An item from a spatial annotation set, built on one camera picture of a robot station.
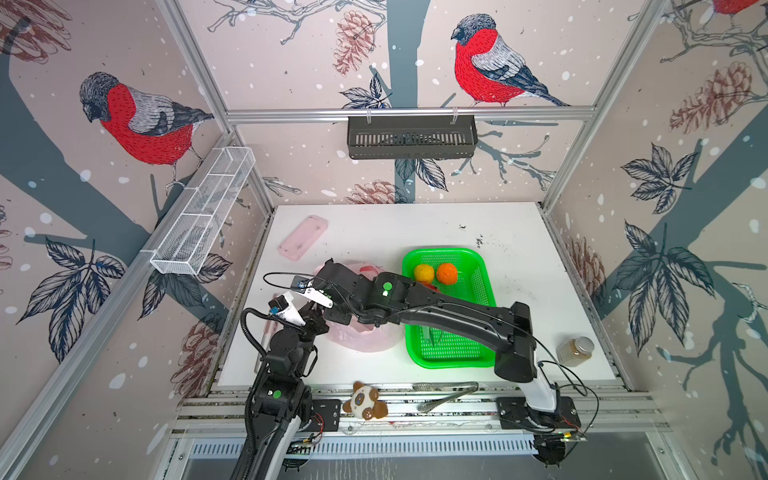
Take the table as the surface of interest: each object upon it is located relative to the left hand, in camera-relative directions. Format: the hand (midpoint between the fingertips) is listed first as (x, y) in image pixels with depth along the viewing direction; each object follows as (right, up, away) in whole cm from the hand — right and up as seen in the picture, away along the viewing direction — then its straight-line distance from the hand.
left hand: (318, 298), depth 76 cm
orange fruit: (+37, +4, +18) cm, 41 cm away
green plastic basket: (+31, -14, +4) cm, 34 cm away
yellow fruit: (+30, +4, +18) cm, 35 cm away
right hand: (+3, +2, -5) cm, 6 cm away
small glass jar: (+67, -14, -1) cm, 68 cm away
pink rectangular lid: (-15, +15, +35) cm, 41 cm away
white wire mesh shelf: (-30, +14, -5) cm, 34 cm away
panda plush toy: (+12, -26, -3) cm, 29 cm away
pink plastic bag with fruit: (+12, -10, 0) cm, 16 cm away
